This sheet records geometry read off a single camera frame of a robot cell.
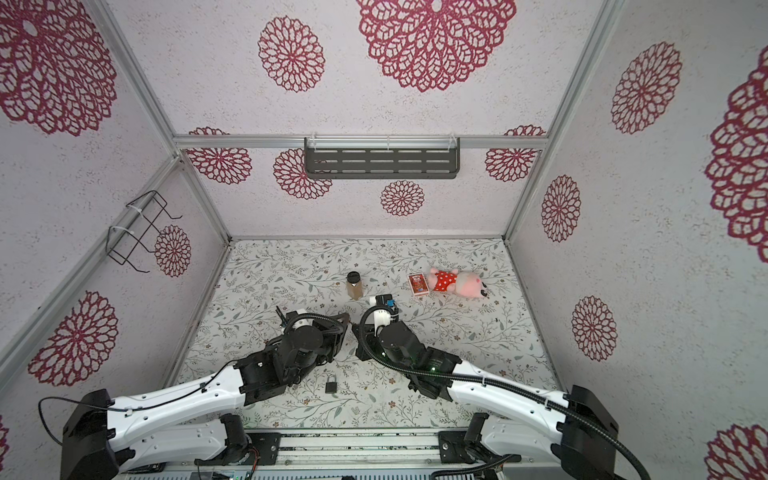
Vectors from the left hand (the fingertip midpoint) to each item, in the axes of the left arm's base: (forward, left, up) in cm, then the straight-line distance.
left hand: (352, 320), depth 74 cm
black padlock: (-9, +7, -21) cm, 24 cm away
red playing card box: (+25, -20, -20) cm, 38 cm away
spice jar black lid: (+23, +2, -12) cm, 26 cm away
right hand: (-1, 0, +1) cm, 2 cm away
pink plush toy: (+21, -36, -15) cm, 44 cm away
